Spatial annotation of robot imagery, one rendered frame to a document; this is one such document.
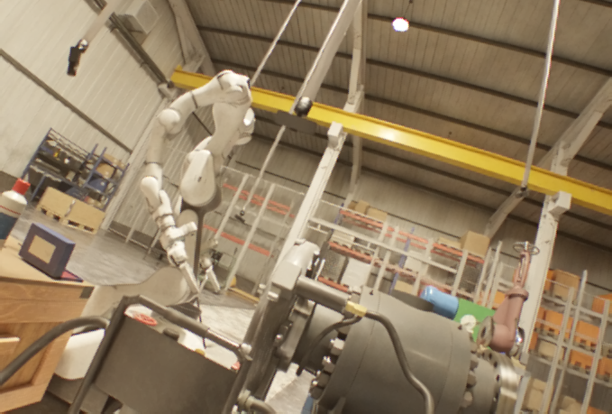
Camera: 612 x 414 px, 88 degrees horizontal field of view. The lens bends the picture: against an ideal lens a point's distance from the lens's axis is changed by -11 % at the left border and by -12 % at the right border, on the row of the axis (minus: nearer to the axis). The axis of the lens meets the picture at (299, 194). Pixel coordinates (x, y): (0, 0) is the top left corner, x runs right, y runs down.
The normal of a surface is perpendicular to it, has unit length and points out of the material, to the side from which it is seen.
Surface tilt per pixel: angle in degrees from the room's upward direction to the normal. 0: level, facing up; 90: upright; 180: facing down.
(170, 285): 90
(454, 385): 83
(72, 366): 90
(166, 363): 90
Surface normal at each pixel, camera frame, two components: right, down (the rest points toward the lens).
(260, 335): -0.16, -0.15
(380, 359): -0.04, -0.37
